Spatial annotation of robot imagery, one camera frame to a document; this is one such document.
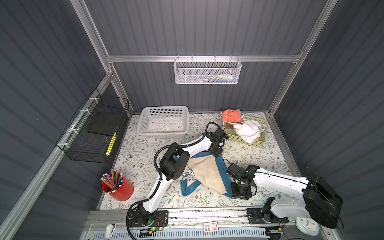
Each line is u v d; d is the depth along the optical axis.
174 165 0.58
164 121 1.16
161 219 0.72
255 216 0.73
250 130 0.97
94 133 0.73
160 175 0.58
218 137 0.79
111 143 0.70
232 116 1.02
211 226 0.71
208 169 0.88
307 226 0.69
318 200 0.41
